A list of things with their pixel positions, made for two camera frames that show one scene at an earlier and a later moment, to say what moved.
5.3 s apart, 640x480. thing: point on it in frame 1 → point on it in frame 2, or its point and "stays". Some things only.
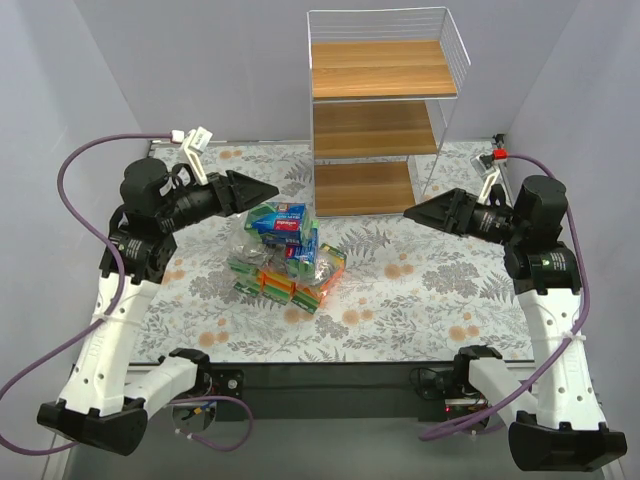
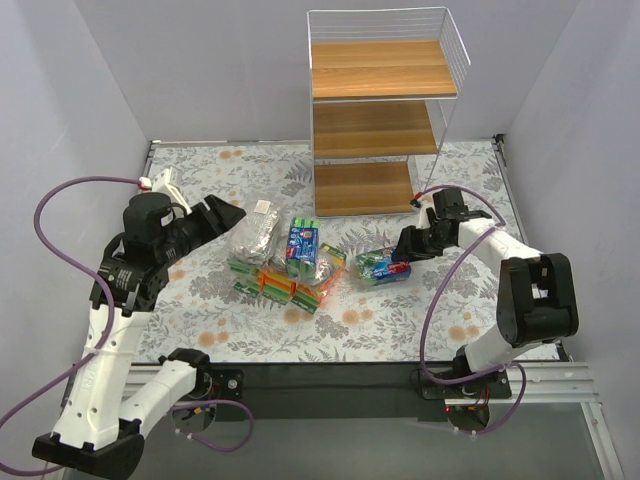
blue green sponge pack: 301,258 stays
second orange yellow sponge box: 306,298 stays
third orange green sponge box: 338,262 stays
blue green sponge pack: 279,222 → 378,267
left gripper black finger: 238,206 → 226,218
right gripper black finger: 453,205 → 407,247
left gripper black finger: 246,188 → 223,214
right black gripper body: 461,213 → 417,240
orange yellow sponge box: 275,287 stays
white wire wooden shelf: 383,85 stays
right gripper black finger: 448,213 → 402,251
